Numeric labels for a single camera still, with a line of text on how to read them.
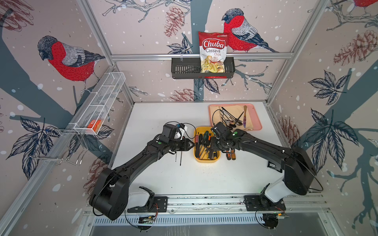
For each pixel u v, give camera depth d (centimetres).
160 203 73
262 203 66
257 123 108
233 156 90
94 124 64
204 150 92
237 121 107
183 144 73
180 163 88
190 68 107
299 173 43
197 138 96
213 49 82
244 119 110
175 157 90
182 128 77
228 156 89
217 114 113
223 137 64
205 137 97
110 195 40
